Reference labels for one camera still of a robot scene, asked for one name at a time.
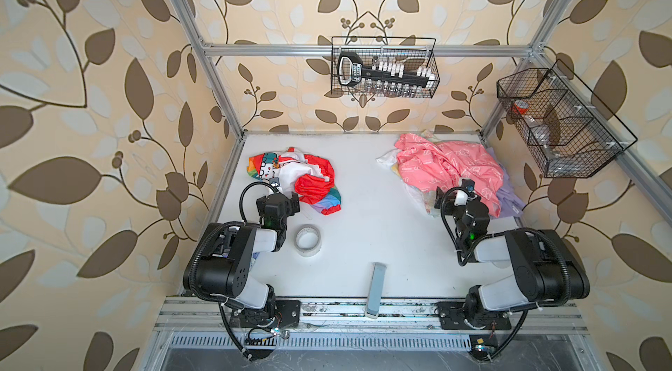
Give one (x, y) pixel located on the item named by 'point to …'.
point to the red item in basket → (520, 106)
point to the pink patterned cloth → (430, 165)
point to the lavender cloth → (511, 204)
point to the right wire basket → (568, 131)
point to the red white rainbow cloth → (310, 176)
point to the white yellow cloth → (390, 160)
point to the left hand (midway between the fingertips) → (280, 192)
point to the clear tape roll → (307, 240)
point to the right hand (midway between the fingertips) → (454, 191)
